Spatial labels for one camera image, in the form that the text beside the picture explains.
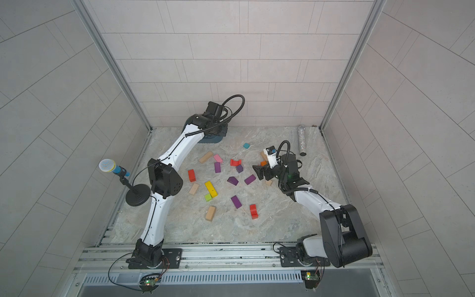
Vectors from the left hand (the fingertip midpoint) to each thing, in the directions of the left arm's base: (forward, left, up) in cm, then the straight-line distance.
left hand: (226, 127), depth 95 cm
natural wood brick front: (-40, +5, -15) cm, 43 cm away
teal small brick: (+1, -11, -16) cm, 20 cm away
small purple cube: (-16, -7, -15) cm, 23 cm away
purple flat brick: (-33, -6, -17) cm, 38 cm away
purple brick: (-15, +5, -15) cm, 22 cm away
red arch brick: (-12, -5, -16) cm, 20 cm away
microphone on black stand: (-31, +40, -16) cm, 53 cm away
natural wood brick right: (-8, -21, -15) cm, 27 cm away
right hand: (-19, -18, -4) cm, 26 cm away
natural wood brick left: (-27, +15, -16) cm, 35 cm away
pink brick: (-9, +5, -16) cm, 19 cm away
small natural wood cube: (-24, -22, -15) cm, 36 cm away
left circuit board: (-64, +23, -14) cm, 70 cm away
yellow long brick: (-28, +6, -16) cm, 32 cm away
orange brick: (-13, -20, -15) cm, 28 cm away
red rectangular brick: (-21, +16, -14) cm, 30 cm away
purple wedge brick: (-22, -4, -16) cm, 28 cm away
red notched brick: (-38, -14, -16) cm, 44 cm away
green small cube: (-32, +7, -16) cm, 36 cm away
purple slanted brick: (-21, -13, -16) cm, 30 cm away
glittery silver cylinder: (+9, -45, -13) cm, 48 cm away
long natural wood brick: (-8, +12, -16) cm, 21 cm away
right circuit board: (-62, -35, -16) cm, 73 cm away
